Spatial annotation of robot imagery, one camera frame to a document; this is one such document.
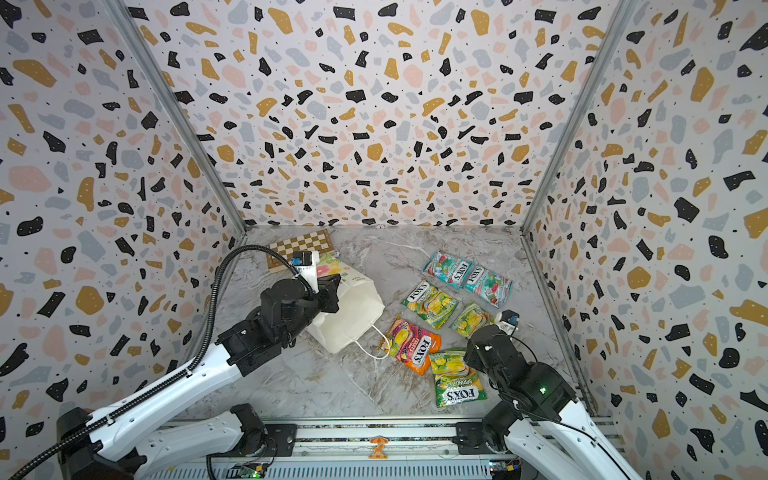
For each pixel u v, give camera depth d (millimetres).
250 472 702
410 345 877
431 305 970
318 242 1134
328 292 616
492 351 509
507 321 637
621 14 716
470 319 923
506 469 716
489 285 1013
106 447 383
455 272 1049
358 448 734
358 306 911
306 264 602
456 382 812
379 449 727
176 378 444
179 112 862
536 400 456
